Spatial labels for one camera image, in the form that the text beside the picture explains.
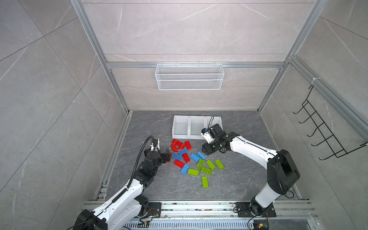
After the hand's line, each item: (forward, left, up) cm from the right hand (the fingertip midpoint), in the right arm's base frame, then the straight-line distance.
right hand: (206, 146), depth 89 cm
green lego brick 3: (-8, -8, -8) cm, 14 cm away
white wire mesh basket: (+45, +9, +22) cm, 51 cm away
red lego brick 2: (-8, +17, -6) cm, 20 cm away
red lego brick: (-4, +13, -6) cm, 15 cm away
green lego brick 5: (-13, +1, -7) cm, 15 cm away
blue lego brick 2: (-3, +19, -7) cm, 21 cm away
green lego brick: (-8, +4, -7) cm, 12 cm away
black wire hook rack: (-18, -51, +26) cm, 59 cm away
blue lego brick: (+1, +15, -6) cm, 16 cm away
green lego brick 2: (-9, -3, -9) cm, 13 cm away
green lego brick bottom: (-19, +2, -8) cm, 21 cm away
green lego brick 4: (-13, +9, -7) cm, 18 cm away
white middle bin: (+25, +4, -7) cm, 26 cm away
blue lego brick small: (-3, +3, -5) cm, 7 cm away
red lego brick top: (+5, +11, -7) cm, 14 cm away
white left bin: (+21, +17, -9) cm, 28 cm away
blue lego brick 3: (-4, +7, -6) cm, 10 cm away
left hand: (-1, +28, +6) cm, 29 cm away
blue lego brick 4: (-12, +14, -6) cm, 19 cm away
